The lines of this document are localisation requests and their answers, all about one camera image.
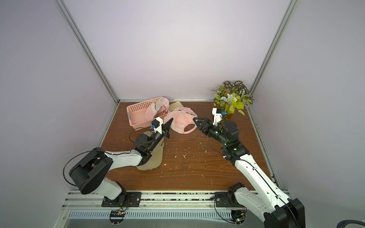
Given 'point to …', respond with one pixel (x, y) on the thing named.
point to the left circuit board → (117, 216)
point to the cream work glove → (175, 106)
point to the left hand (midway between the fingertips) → (172, 118)
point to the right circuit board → (237, 216)
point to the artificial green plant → (231, 97)
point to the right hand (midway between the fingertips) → (195, 118)
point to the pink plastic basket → (136, 116)
